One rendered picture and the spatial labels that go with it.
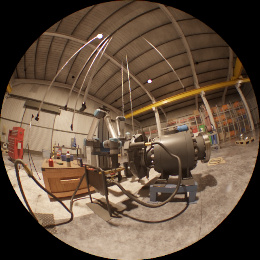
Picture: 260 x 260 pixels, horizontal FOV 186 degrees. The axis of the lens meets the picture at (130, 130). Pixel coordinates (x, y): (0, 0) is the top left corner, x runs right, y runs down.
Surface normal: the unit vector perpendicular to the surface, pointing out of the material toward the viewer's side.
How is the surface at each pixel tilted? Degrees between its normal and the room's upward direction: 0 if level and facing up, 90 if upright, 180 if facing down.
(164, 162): 106
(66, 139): 90
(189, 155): 96
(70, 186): 90
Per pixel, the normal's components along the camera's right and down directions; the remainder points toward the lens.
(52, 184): 0.83, -0.19
